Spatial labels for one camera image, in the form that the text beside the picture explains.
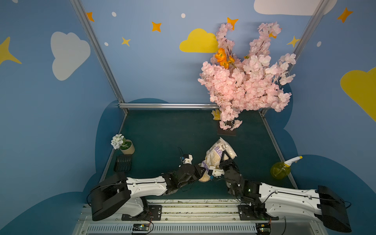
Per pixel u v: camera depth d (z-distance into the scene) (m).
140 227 0.72
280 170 0.82
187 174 0.60
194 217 0.74
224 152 0.74
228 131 1.09
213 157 0.75
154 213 0.74
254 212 0.66
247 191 0.57
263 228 0.72
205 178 0.81
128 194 0.44
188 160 0.77
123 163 0.92
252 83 0.68
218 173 0.71
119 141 0.86
